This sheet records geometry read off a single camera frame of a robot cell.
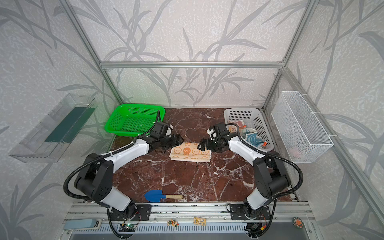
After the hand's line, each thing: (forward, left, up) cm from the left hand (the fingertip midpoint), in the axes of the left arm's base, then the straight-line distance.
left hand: (182, 137), depth 89 cm
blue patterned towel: (-1, -40, +3) cm, 40 cm away
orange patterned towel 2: (-6, -27, +18) cm, 33 cm away
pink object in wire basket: (-14, -58, +10) cm, 60 cm away
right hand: (-3, -13, -2) cm, 14 cm away
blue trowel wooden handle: (-29, +12, -11) cm, 34 cm away
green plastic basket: (+23, +40, -12) cm, 48 cm away
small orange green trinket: (-42, +2, -10) cm, 43 cm away
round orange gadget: (-41, -58, -9) cm, 72 cm away
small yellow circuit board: (-41, -11, -9) cm, 43 cm away
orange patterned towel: (-4, -4, -11) cm, 12 cm away
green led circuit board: (-44, +24, -13) cm, 51 cm away
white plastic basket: (+23, -50, -9) cm, 56 cm away
